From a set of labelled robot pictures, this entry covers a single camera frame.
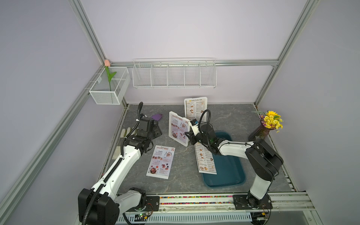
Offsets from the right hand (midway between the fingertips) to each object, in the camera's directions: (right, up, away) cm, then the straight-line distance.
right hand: (185, 131), depth 89 cm
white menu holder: (-9, +12, 0) cm, 15 cm away
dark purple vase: (+47, 0, -2) cm, 47 cm away
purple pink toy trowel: (-23, +10, +23) cm, 34 cm away
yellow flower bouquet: (+49, +8, -11) cm, 50 cm away
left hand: (-17, +2, -8) cm, 19 cm away
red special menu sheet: (-15, -20, 0) cm, 25 cm away
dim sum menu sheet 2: (+12, -17, -4) cm, 21 cm away
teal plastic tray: (+27, -22, -4) cm, 35 cm away
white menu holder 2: (+15, +17, +13) cm, 26 cm away
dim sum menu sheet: (+7, +16, +11) cm, 21 cm away
